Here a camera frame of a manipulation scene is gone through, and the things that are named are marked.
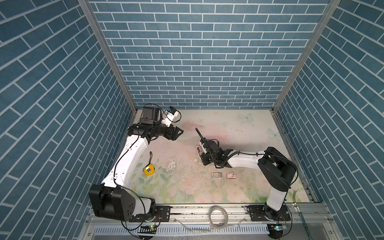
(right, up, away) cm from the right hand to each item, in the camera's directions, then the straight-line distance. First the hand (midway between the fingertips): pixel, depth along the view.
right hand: (200, 155), depth 92 cm
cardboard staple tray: (+10, -10, -5) cm, 15 cm away
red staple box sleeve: (+18, -11, -6) cm, 22 cm away
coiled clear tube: (+8, -23, -18) cm, 30 cm away
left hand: (-12, +17, -15) cm, 26 cm away
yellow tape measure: (-30, -7, -6) cm, 32 cm away
